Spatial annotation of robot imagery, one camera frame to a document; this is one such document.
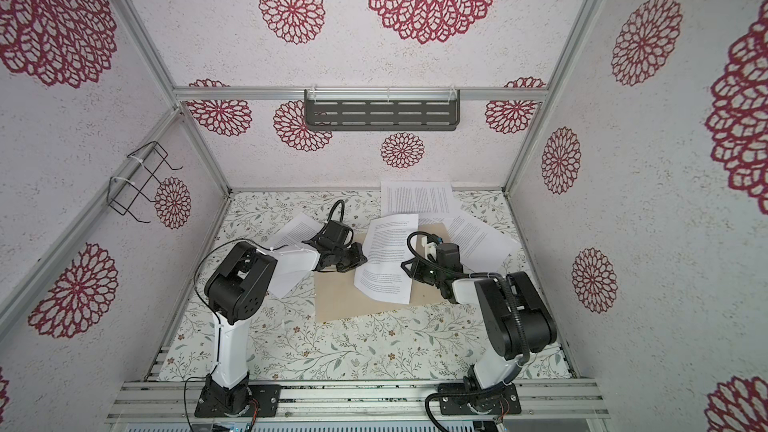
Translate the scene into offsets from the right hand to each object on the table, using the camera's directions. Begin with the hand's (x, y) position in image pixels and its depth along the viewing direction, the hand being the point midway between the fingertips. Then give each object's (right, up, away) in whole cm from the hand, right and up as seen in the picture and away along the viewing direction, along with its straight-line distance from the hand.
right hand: (403, 261), depth 93 cm
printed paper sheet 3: (+28, +3, +10) cm, 30 cm away
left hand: (-12, -1, +6) cm, 13 cm away
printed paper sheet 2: (-38, +9, +14) cm, 41 cm away
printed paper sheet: (-5, +4, +5) cm, 8 cm away
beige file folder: (+14, +9, +15) cm, 23 cm away
